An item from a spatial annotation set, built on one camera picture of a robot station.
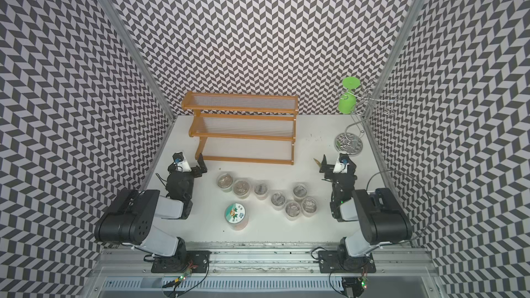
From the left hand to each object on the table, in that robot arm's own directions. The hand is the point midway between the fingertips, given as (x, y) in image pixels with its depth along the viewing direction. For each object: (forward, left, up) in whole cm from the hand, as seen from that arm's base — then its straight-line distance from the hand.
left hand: (191, 156), depth 90 cm
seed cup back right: (-14, -47, -5) cm, 50 cm away
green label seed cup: (-10, -16, -5) cm, 19 cm away
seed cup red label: (-14, -31, -5) cm, 34 cm away
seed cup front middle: (-22, -44, -5) cm, 49 cm away
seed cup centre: (-18, -38, -5) cm, 43 cm away
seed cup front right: (-20, -51, -6) cm, 55 cm away
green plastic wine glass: (+18, -69, +15) cm, 73 cm away
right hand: (-1, -63, 0) cm, 63 cm away
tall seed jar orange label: (-25, -23, -2) cm, 34 cm away
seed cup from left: (-13, -23, -5) cm, 27 cm away
